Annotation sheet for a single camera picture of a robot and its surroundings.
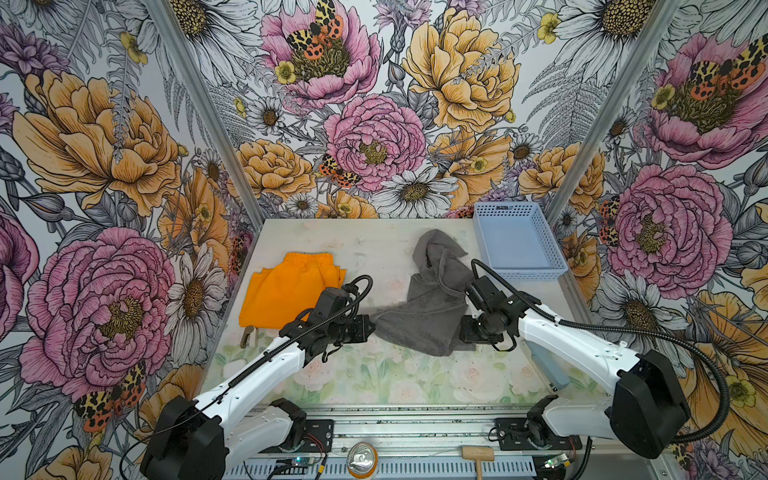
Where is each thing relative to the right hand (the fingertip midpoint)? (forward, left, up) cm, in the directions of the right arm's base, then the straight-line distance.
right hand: (470, 345), depth 82 cm
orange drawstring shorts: (+19, +59, -4) cm, 62 cm away
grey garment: (+10, +9, -4) cm, 15 cm away
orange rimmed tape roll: (-25, +28, +5) cm, 38 cm away
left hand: (+2, +26, +3) cm, 27 cm away
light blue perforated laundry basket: (+44, -28, -9) cm, 53 cm away
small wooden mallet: (-24, +2, -5) cm, 24 cm away
